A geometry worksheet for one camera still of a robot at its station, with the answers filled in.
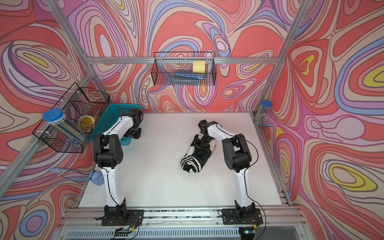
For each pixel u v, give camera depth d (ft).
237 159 1.86
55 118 1.87
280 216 2.47
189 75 2.90
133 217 2.41
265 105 3.36
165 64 2.92
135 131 2.79
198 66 2.92
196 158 2.77
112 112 3.68
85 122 2.52
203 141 2.70
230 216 2.39
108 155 1.89
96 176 2.58
